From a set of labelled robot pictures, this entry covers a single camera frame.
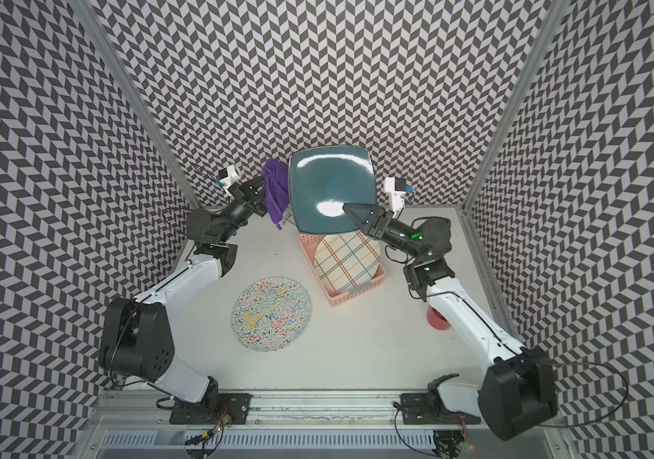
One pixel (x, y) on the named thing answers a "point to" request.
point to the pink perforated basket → (309, 243)
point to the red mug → (436, 319)
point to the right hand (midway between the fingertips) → (344, 213)
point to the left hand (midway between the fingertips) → (277, 177)
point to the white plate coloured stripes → (345, 260)
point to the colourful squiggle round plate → (271, 314)
